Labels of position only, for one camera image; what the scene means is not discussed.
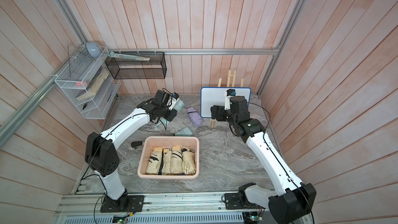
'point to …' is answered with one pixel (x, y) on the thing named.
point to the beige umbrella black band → (154, 165)
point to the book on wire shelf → (101, 74)
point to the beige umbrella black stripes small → (188, 162)
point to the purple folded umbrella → (195, 116)
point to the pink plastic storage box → (146, 143)
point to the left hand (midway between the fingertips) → (172, 113)
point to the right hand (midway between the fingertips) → (217, 107)
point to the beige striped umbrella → (176, 160)
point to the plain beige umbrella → (166, 169)
